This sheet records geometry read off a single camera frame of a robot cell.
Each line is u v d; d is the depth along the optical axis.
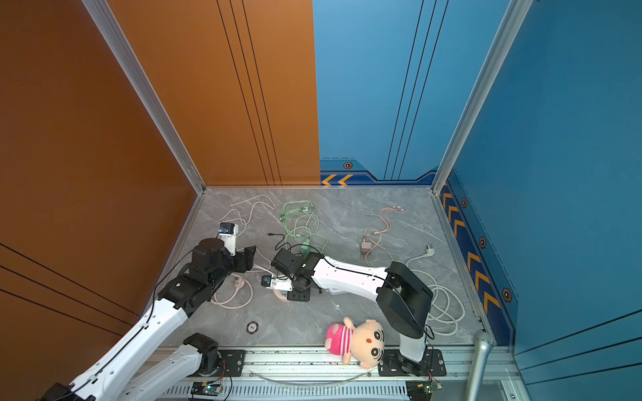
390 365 0.72
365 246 0.97
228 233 0.67
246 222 1.06
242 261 0.69
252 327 0.81
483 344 0.74
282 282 0.71
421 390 0.70
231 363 0.74
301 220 1.08
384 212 1.11
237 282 0.88
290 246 0.95
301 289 0.70
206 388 0.71
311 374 0.73
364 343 0.70
